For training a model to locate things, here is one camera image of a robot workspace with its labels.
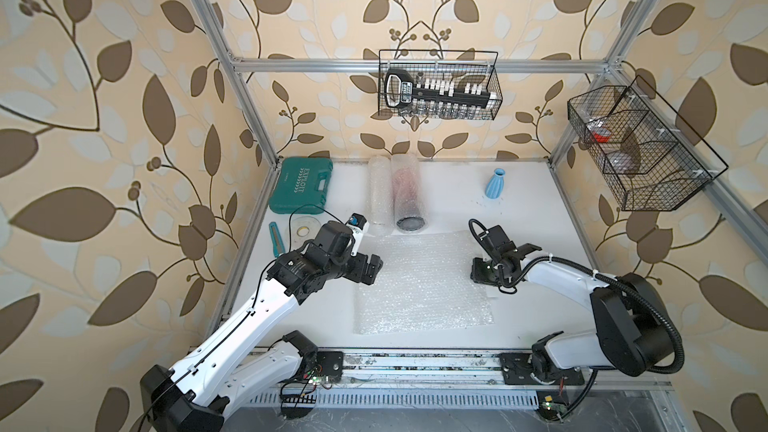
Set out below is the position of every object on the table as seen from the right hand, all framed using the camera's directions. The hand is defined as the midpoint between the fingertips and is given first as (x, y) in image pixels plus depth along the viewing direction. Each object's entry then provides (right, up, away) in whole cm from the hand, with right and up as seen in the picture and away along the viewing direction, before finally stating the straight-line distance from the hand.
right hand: (476, 276), depth 90 cm
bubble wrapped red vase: (-20, +20, +4) cm, 29 cm away
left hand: (-33, +10, -15) cm, 38 cm away
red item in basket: (+31, +43, -9) cm, 53 cm away
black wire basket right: (+40, +38, -13) cm, 56 cm away
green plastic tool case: (-59, +28, +18) cm, 68 cm away
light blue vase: (+10, +28, +12) cm, 33 cm away
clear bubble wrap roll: (-30, +26, +11) cm, 41 cm away
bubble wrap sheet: (-16, -2, -1) cm, 16 cm away
